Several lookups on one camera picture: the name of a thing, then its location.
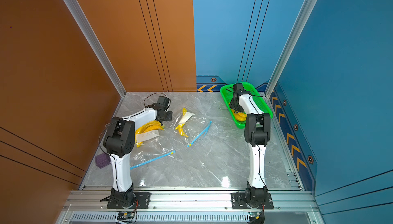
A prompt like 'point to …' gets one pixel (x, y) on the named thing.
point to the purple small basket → (102, 160)
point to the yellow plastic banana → (240, 116)
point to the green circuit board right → (255, 214)
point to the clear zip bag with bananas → (189, 127)
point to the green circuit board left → (126, 216)
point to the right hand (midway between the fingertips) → (235, 107)
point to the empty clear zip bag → (158, 149)
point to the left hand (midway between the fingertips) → (168, 114)
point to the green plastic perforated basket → (227, 93)
